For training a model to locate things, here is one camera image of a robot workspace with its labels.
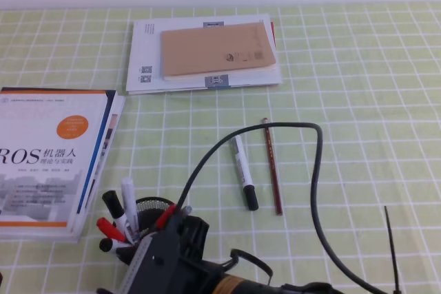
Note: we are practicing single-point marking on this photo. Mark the ROS robotics textbook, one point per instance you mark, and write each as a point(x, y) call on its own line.
point(44, 156)

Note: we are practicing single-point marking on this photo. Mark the black capped marker low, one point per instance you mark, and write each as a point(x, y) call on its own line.
point(108, 245)

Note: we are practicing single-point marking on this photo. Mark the white book under notebook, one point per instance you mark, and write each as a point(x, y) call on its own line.
point(144, 70)

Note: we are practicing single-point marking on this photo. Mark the brown kraft notebook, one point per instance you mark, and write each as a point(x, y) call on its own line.
point(198, 51)

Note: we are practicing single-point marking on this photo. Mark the black zip tie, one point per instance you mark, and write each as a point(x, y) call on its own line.
point(393, 254)

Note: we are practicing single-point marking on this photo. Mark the red capped marker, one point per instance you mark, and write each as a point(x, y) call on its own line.
point(109, 230)

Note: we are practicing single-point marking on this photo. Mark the black capped marker upright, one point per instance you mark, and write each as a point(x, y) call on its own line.
point(117, 212)

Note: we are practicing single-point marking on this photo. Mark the red brown pencil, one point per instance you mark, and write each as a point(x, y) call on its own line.
point(273, 172)

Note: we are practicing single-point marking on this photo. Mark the black white marker on table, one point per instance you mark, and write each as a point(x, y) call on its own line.
point(244, 174)

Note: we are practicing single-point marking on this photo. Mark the black mesh pen holder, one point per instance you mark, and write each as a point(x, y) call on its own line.
point(149, 211)

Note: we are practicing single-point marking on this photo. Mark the white capped marker in holder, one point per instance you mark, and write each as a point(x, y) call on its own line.
point(129, 202)

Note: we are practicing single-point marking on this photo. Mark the grey gel pen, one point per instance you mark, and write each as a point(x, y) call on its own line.
point(185, 211)

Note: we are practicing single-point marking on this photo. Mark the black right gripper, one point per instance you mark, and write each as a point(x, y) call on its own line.
point(171, 261)

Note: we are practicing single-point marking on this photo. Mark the book under ROS textbook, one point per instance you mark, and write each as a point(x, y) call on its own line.
point(103, 156)

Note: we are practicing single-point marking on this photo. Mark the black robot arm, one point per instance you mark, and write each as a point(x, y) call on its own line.
point(235, 284)

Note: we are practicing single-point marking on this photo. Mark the red gel pen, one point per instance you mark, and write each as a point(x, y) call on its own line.
point(164, 217)

